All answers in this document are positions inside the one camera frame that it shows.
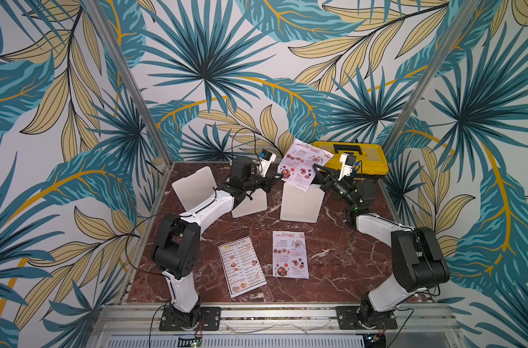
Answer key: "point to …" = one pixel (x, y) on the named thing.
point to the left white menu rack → (194, 188)
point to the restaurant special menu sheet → (296, 167)
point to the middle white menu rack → (255, 201)
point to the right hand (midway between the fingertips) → (315, 165)
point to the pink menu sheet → (289, 258)
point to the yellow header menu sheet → (241, 268)
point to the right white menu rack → (299, 206)
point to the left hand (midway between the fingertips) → (281, 177)
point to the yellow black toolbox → (370, 159)
